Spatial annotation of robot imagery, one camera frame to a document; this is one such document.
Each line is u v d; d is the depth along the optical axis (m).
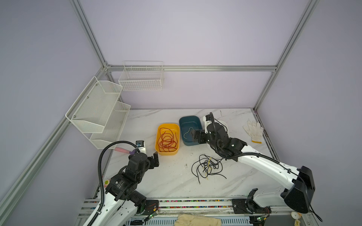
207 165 0.88
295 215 0.70
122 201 0.48
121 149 0.93
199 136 0.66
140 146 0.62
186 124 1.11
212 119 0.65
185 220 0.70
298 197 0.38
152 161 0.65
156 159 0.66
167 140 1.01
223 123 1.05
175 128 1.05
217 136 0.54
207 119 0.66
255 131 1.07
